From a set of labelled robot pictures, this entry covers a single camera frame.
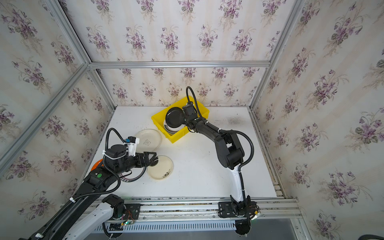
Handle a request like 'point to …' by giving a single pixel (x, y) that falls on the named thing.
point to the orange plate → (96, 164)
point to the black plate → (175, 117)
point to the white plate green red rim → (171, 130)
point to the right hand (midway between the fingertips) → (182, 117)
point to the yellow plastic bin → (159, 118)
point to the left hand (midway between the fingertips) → (150, 152)
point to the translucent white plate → (149, 140)
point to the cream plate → (162, 170)
